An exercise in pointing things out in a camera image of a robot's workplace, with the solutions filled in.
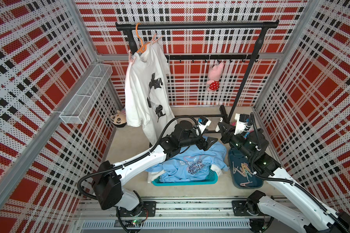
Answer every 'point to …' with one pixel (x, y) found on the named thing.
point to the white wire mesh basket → (82, 103)
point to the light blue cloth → (190, 163)
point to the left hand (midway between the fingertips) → (214, 134)
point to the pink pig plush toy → (214, 75)
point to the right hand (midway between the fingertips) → (220, 123)
